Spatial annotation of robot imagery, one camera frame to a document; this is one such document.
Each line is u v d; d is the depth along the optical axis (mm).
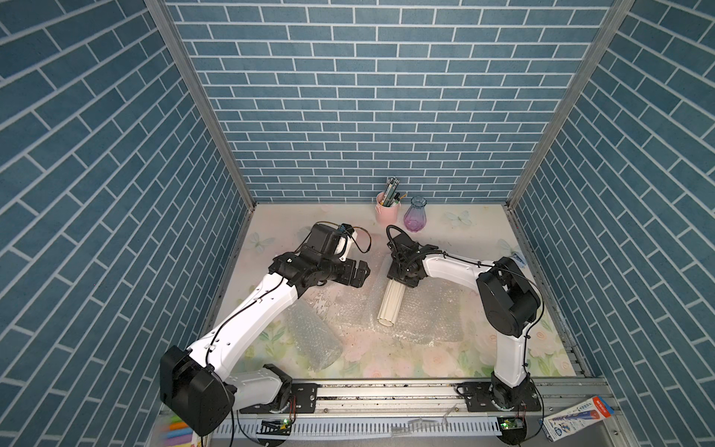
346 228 679
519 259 1014
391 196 1083
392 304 858
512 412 721
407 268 707
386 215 1118
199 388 369
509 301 513
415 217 1052
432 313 887
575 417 706
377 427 738
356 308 906
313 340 760
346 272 667
